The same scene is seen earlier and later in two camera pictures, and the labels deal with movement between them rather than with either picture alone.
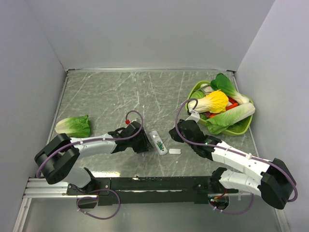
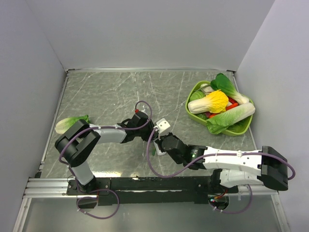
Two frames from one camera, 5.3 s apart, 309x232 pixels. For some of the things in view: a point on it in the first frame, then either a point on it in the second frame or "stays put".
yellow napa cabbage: (215, 102) stays put
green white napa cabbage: (217, 124) stays put
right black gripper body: (179, 130) → (178, 161)
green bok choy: (222, 83) stays put
